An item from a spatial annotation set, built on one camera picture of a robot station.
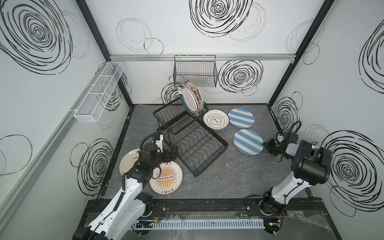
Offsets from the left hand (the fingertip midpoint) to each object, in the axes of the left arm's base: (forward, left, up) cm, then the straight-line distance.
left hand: (171, 148), depth 80 cm
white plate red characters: (+41, -16, -3) cm, 44 cm away
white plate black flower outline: (+32, -28, -13) cm, 45 cm away
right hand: (+11, -58, -11) cm, 60 cm away
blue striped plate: (+35, -48, -13) cm, 60 cm away
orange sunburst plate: (-12, +3, -13) cm, 18 cm away
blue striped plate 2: (+14, -49, -13) cm, 52 cm away
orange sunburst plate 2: (+23, -12, +17) cm, 31 cm away
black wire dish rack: (+10, -15, -12) cm, 22 cm away
